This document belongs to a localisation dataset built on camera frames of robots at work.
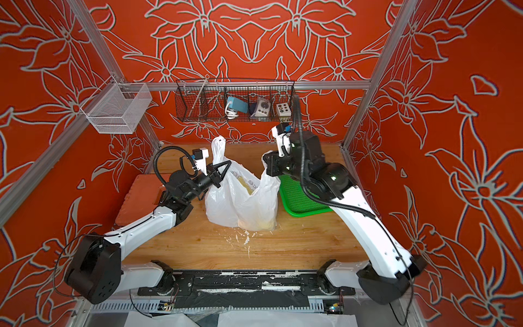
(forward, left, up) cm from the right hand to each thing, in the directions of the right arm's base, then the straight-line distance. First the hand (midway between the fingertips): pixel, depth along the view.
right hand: (258, 156), depth 62 cm
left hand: (+6, +11, -10) cm, 16 cm away
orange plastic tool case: (+6, +54, -33) cm, 64 cm away
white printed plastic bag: (-7, +6, -16) cm, 18 cm away
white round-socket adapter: (+37, -1, -7) cm, 37 cm away
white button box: (+39, -11, -10) cm, 42 cm away
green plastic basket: (+6, -17, -39) cm, 43 cm away
